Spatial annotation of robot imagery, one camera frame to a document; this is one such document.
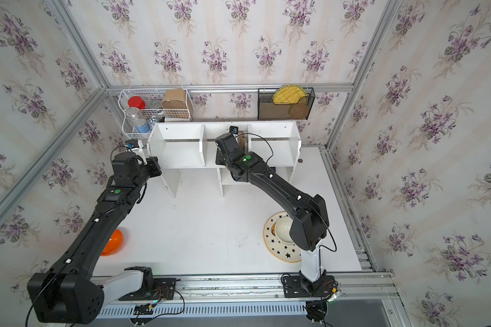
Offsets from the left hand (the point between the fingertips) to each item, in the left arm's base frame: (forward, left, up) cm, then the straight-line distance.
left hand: (160, 159), depth 78 cm
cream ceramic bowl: (-19, -48, -23) cm, 57 cm away
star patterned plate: (-28, -51, -25) cm, 63 cm away
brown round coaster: (+30, -59, +1) cm, 66 cm away
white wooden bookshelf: (+11, -10, -3) cm, 15 cm away
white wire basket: (+27, +10, +3) cm, 29 cm away
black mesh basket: (+31, -44, +1) cm, 54 cm away
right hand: (+5, -25, -1) cm, 25 cm away
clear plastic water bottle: (+19, +14, +4) cm, 24 cm away
